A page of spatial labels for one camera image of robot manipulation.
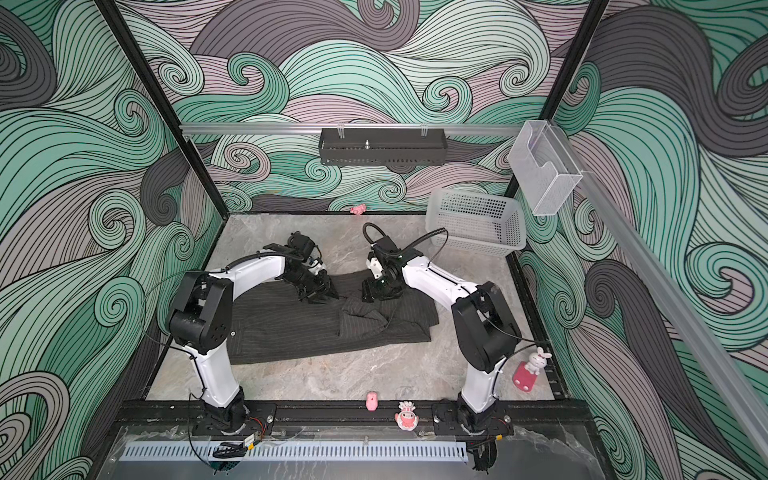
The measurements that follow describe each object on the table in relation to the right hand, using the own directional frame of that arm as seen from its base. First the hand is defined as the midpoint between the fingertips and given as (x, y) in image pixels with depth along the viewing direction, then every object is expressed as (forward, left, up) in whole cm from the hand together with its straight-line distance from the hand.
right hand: (372, 296), depth 88 cm
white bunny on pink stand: (-21, -41, -3) cm, 46 cm away
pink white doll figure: (-31, -9, -4) cm, 33 cm away
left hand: (0, +11, -1) cm, 11 cm away
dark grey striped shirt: (-5, +31, -6) cm, 31 cm away
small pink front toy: (-27, -1, -5) cm, 28 cm away
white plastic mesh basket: (+38, -42, -8) cm, 57 cm away
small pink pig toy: (+41, +7, -4) cm, 42 cm away
